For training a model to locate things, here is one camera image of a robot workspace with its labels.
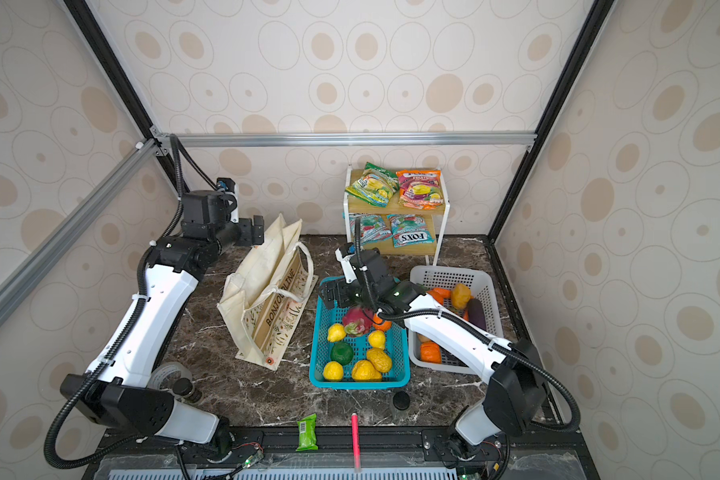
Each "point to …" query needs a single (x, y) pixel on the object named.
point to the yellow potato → (461, 295)
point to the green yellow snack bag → (375, 185)
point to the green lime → (342, 352)
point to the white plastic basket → (448, 277)
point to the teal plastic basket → (355, 348)
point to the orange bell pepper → (430, 352)
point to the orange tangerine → (384, 326)
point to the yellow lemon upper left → (336, 332)
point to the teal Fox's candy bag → (409, 230)
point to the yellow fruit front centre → (365, 371)
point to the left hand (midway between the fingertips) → (253, 214)
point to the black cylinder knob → (184, 387)
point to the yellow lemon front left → (333, 371)
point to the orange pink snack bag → (420, 189)
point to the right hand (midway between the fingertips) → (333, 286)
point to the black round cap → (401, 400)
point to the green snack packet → (307, 434)
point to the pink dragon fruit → (357, 321)
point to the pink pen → (356, 440)
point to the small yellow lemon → (377, 339)
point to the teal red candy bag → (373, 229)
